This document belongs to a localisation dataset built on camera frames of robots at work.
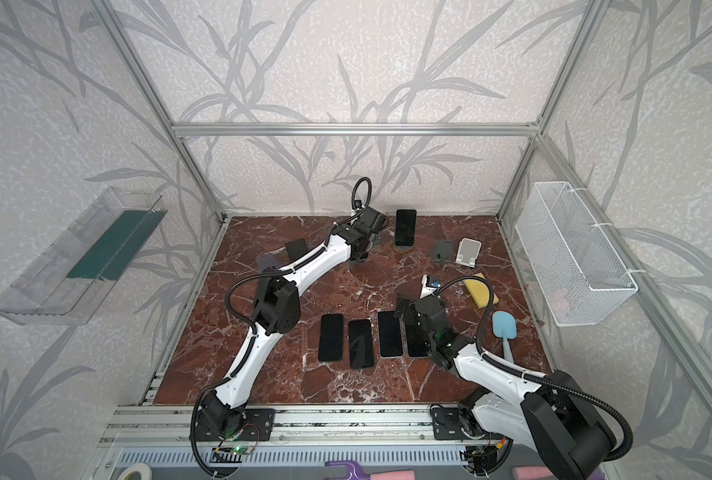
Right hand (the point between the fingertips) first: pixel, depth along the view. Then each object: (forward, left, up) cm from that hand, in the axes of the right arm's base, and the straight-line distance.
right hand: (411, 287), depth 87 cm
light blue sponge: (-9, -28, -9) cm, 31 cm away
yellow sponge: (+4, -23, -9) cm, 25 cm away
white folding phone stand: (+18, -22, -6) cm, 29 cm away
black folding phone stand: (+19, +39, -6) cm, 44 cm away
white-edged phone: (-11, +6, -11) cm, 17 cm away
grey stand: (+16, +50, -8) cm, 53 cm away
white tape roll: (-42, +64, -9) cm, 77 cm away
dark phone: (+24, 0, -2) cm, 24 cm away
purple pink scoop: (-43, -24, -7) cm, 50 cm away
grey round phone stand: (+20, -14, -8) cm, 25 cm away
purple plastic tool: (-43, +16, -10) cm, 47 cm away
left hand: (+23, +14, +2) cm, 27 cm away
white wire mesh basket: (-11, -32, +24) cm, 41 cm away
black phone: (-11, +24, -12) cm, 29 cm away
